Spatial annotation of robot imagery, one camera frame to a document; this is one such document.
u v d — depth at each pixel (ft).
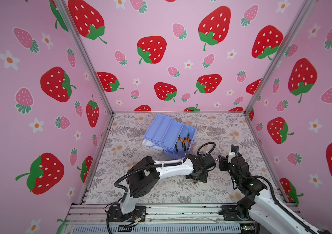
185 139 3.36
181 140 3.37
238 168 1.94
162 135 3.03
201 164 2.04
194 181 2.75
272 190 1.79
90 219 2.41
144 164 1.59
